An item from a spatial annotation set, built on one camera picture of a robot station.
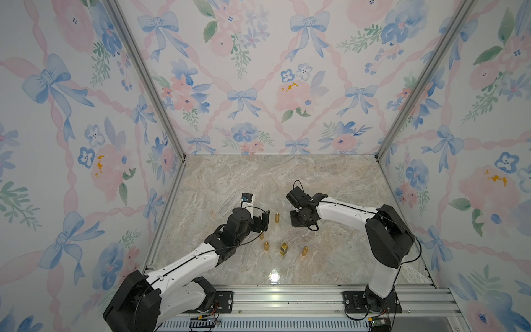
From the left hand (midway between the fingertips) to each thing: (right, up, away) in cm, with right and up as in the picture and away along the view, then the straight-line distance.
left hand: (260, 208), depth 82 cm
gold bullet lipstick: (+2, -16, +5) cm, 17 cm away
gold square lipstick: (+9, -16, -1) cm, 18 cm away
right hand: (+16, -7, +10) cm, 20 cm away
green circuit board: (+43, -39, -9) cm, 59 cm away
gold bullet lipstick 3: (0, -13, +8) cm, 15 cm away
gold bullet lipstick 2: (+18, -17, 0) cm, 25 cm away
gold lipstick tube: (+7, -5, +10) cm, 14 cm away
